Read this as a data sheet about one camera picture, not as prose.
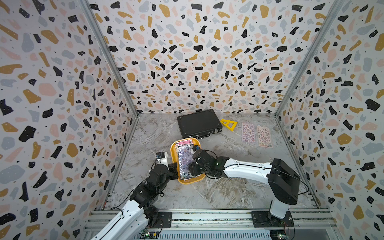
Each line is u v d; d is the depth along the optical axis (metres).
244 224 0.74
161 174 0.58
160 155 0.69
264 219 0.74
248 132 1.11
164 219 0.73
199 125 1.07
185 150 0.84
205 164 0.64
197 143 0.82
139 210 0.52
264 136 1.09
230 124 1.16
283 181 0.46
